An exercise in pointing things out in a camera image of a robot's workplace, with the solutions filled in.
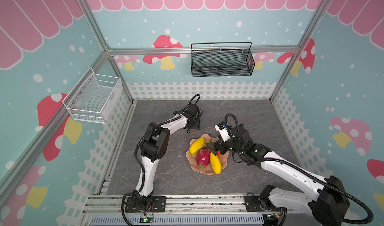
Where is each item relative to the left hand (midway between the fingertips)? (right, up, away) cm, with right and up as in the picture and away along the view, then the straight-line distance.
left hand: (193, 126), depth 102 cm
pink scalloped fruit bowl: (+9, -22, -21) cm, 32 cm away
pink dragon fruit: (+6, -15, -21) cm, 27 cm away
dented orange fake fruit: (+12, -10, -34) cm, 37 cm away
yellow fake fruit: (+3, -10, -15) cm, 18 cm away
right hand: (+10, -5, -25) cm, 27 cm away
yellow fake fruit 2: (+12, -18, -24) cm, 32 cm away
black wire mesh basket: (+12, +44, -6) cm, 46 cm away
